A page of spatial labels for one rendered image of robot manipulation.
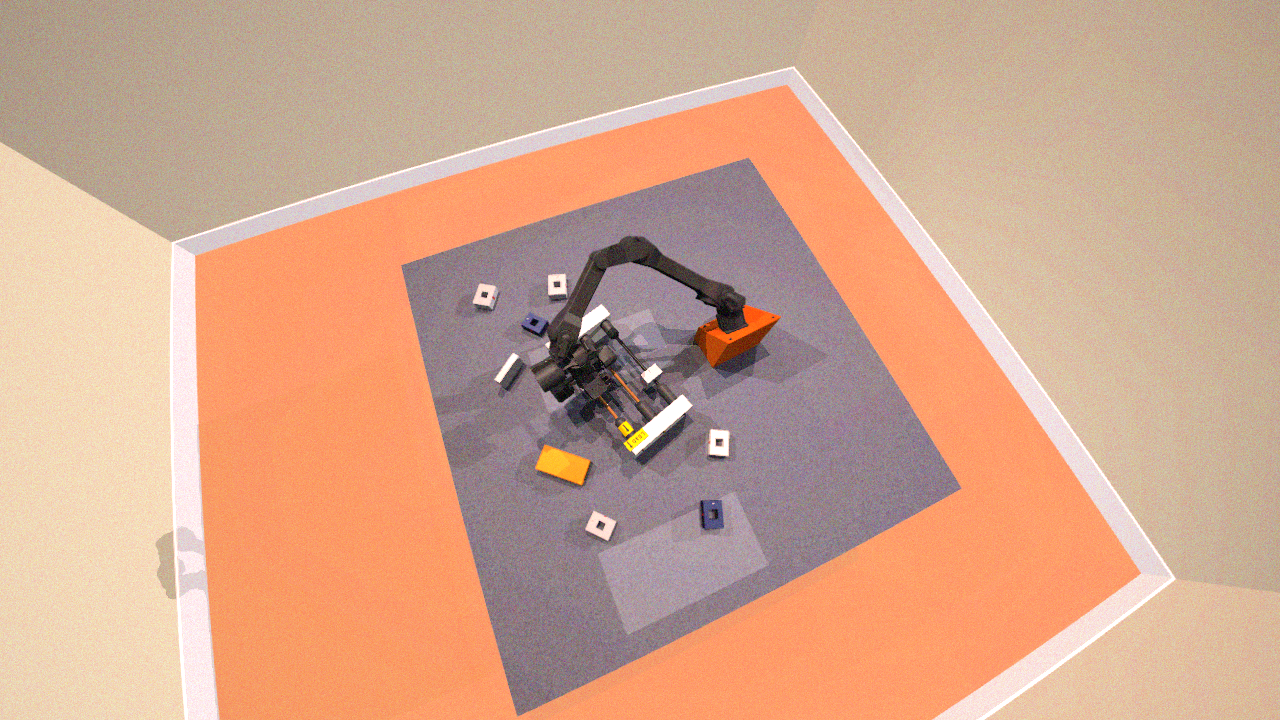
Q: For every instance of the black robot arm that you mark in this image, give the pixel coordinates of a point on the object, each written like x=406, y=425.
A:
x=564, y=329

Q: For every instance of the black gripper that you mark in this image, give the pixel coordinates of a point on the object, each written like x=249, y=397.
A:
x=602, y=359

